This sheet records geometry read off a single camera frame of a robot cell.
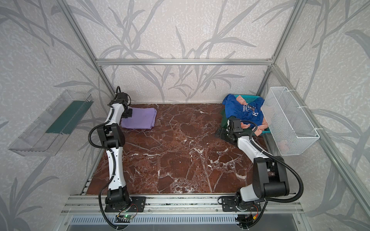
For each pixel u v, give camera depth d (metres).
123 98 0.91
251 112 1.02
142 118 1.08
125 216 0.71
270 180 0.43
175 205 0.75
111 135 0.69
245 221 0.72
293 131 0.61
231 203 0.73
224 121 1.10
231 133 0.69
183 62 0.96
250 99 1.15
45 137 0.64
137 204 0.73
